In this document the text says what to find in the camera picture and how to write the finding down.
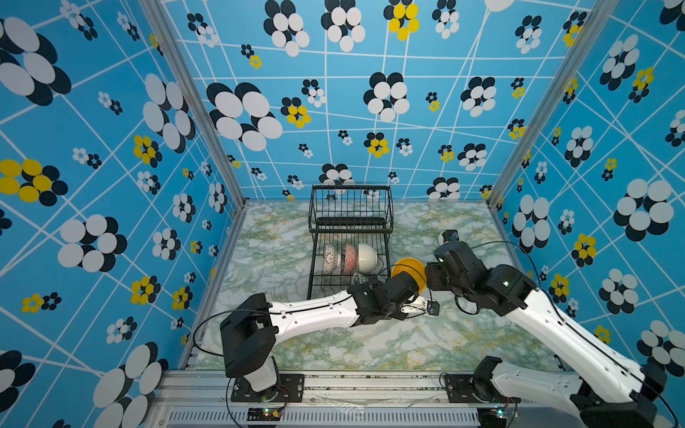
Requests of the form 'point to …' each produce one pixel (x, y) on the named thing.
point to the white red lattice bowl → (332, 259)
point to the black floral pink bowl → (350, 259)
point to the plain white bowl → (367, 258)
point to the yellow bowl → (416, 268)
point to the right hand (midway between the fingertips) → (437, 269)
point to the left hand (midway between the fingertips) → (411, 286)
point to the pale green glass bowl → (441, 240)
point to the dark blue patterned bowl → (358, 279)
